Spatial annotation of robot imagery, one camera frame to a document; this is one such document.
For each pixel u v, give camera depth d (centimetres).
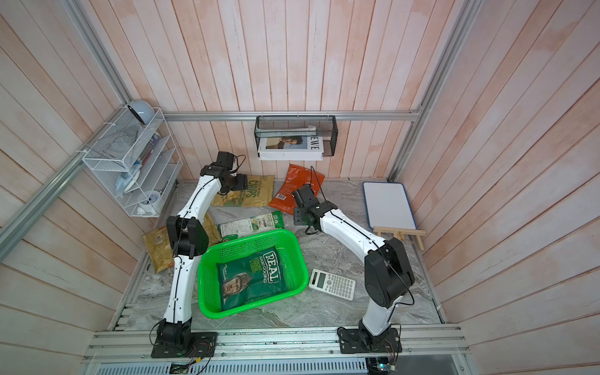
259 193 114
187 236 64
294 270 88
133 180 78
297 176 118
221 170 78
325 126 98
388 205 110
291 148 94
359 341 73
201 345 73
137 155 78
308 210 66
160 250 95
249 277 83
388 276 46
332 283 85
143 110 84
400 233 97
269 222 104
